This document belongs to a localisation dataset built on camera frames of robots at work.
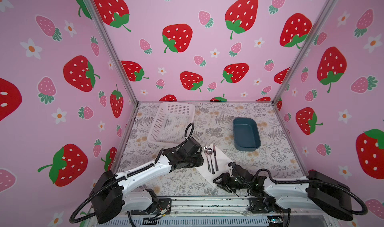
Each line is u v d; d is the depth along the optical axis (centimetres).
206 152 93
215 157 91
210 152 92
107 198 40
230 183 73
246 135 99
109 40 84
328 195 43
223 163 89
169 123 107
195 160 70
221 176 75
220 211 73
